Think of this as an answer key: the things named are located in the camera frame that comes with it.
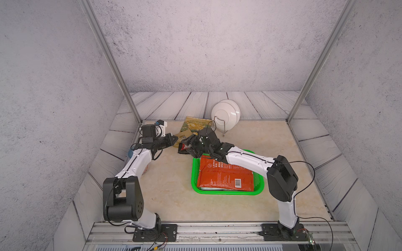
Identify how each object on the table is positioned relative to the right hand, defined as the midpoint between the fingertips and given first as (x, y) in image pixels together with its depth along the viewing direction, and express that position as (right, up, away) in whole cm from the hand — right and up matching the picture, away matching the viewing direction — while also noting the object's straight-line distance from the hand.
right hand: (181, 144), depth 80 cm
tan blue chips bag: (-3, +4, +28) cm, 29 cm away
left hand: (-2, +4, +7) cm, 8 cm away
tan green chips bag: (+3, +13, +38) cm, 41 cm away
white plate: (+26, +18, +24) cm, 40 cm away
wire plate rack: (+25, +10, +28) cm, 39 cm away
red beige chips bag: (+17, -16, +6) cm, 24 cm away
